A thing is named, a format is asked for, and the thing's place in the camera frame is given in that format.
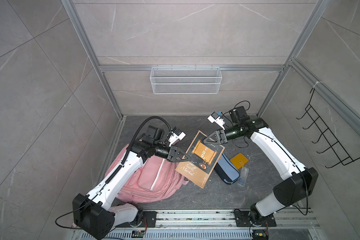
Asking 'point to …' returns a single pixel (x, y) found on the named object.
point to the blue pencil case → (226, 170)
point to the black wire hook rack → (325, 131)
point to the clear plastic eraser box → (243, 176)
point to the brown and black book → (205, 157)
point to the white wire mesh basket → (183, 80)
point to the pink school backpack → (150, 182)
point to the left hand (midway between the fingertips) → (188, 158)
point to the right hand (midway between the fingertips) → (205, 141)
